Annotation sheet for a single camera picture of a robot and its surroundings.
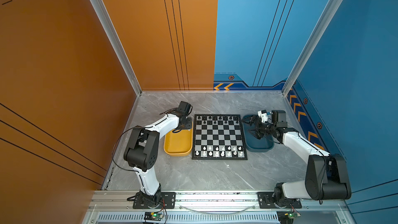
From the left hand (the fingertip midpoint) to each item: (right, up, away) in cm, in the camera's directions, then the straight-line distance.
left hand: (186, 123), depth 97 cm
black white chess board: (+20, -8, -3) cm, 22 cm away
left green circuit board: (-12, -40, -26) cm, 49 cm away
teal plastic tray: (+39, -10, -10) cm, 41 cm away
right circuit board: (+49, -40, -26) cm, 69 cm away
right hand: (+33, 0, -11) cm, 35 cm away
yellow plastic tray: (-3, -11, -10) cm, 15 cm away
